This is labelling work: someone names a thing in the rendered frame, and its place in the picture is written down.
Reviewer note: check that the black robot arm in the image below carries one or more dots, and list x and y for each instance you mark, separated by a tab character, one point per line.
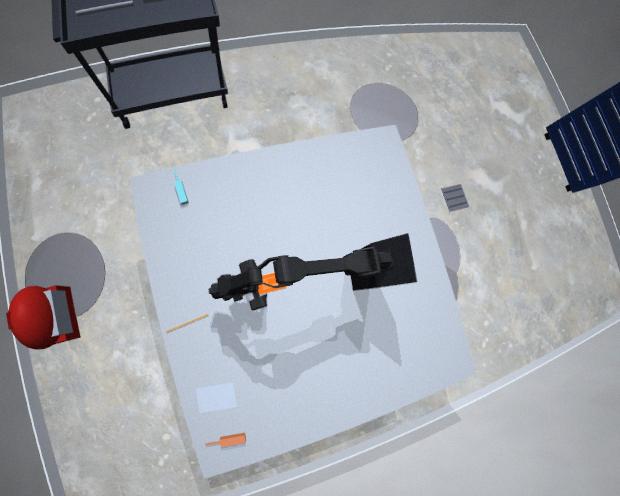
289	270

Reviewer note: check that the orange plate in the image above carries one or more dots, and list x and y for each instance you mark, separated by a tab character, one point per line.
269	279

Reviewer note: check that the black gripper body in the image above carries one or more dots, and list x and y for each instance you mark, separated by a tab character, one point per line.
258	302

